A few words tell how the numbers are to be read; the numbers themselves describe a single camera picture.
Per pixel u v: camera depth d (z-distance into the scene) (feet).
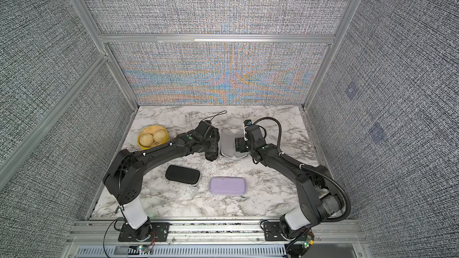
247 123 2.62
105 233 2.35
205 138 2.35
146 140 3.17
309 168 1.54
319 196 1.46
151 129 3.39
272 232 2.40
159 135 3.20
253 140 2.24
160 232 2.42
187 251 2.30
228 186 2.69
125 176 1.61
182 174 2.85
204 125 2.31
